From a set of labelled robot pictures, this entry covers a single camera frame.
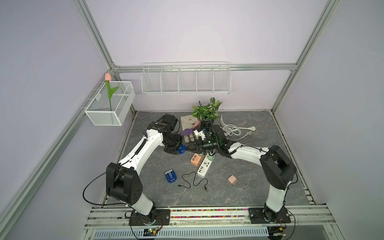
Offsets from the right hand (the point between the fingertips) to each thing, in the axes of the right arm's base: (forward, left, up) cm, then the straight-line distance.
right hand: (184, 149), depth 79 cm
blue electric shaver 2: (-9, +8, -15) cm, 19 cm away
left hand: (+2, +1, -1) cm, 2 cm away
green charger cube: (+1, -15, -13) cm, 20 cm away
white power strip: (-4, -11, -15) cm, 19 cm away
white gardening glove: (+32, +1, -17) cm, 36 cm away
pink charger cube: (-12, -27, -15) cm, 33 cm away
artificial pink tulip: (+28, +42, +16) cm, 53 cm away
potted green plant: (+21, -13, +6) cm, 26 cm away
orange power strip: (+1, -6, -15) cm, 16 cm away
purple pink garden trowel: (+25, 0, -18) cm, 30 cm away
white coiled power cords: (+20, -32, -13) cm, 40 cm away
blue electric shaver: (0, +1, -1) cm, 2 cm away
